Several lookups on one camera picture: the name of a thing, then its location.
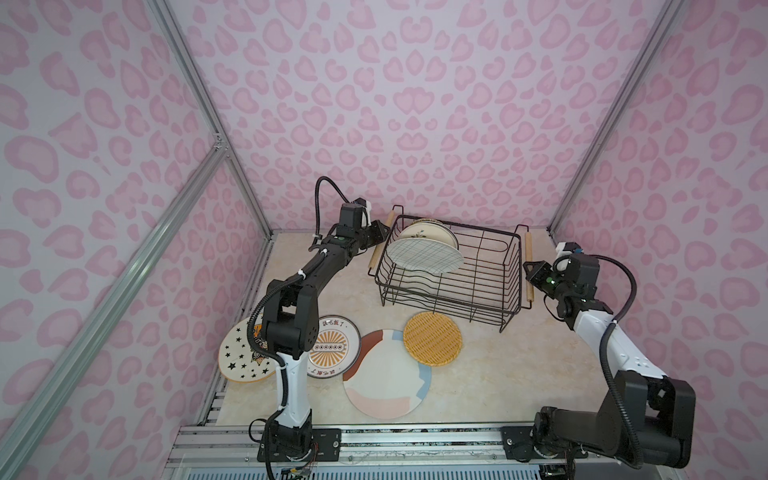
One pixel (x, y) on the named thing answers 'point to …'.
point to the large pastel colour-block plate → (381, 380)
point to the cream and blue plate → (427, 228)
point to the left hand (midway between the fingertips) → (394, 225)
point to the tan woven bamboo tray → (432, 338)
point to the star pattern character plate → (238, 360)
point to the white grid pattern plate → (428, 255)
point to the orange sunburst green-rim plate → (338, 348)
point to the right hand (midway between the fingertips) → (526, 261)
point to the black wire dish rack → (477, 273)
